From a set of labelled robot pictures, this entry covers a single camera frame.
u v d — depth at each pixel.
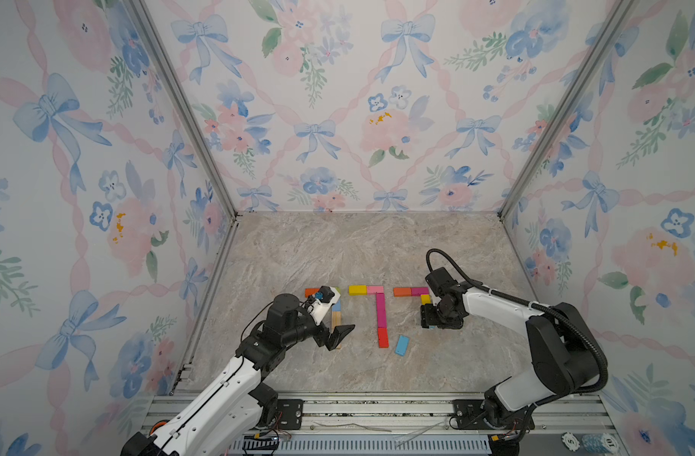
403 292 0.97
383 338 0.87
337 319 0.90
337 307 0.92
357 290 0.98
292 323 0.62
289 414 0.74
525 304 0.51
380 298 0.96
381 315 0.91
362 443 0.78
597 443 0.66
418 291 0.95
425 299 0.94
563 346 0.46
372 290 0.98
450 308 0.68
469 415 0.74
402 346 0.86
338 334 0.66
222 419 0.48
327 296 0.64
